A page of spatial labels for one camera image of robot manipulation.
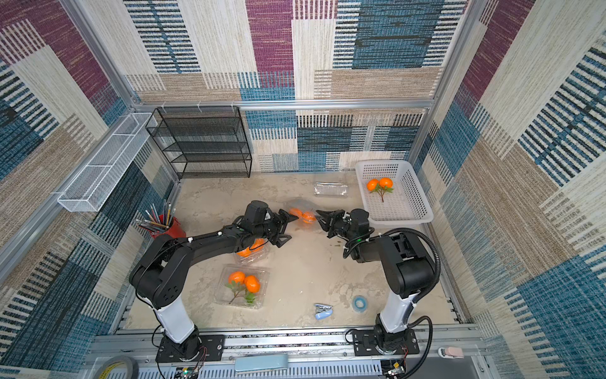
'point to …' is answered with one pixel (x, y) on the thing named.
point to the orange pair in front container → (238, 283)
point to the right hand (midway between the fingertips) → (317, 212)
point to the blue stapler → (323, 311)
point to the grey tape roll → (106, 365)
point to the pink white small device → (450, 352)
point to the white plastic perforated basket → (391, 193)
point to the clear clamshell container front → (223, 295)
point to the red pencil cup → (170, 226)
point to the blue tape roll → (359, 304)
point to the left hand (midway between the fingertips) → (299, 225)
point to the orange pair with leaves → (380, 185)
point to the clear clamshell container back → (331, 189)
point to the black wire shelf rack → (203, 142)
